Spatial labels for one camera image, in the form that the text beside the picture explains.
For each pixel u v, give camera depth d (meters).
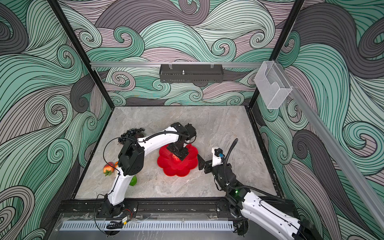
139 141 0.55
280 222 0.47
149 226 0.70
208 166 0.68
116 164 0.87
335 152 0.52
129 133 0.98
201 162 0.68
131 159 0.53
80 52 0.88
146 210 0.74
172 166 0.88
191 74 0.95
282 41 0.83
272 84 0.78
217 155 0.65
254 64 0.96
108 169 0.83
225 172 0.59
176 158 0.85
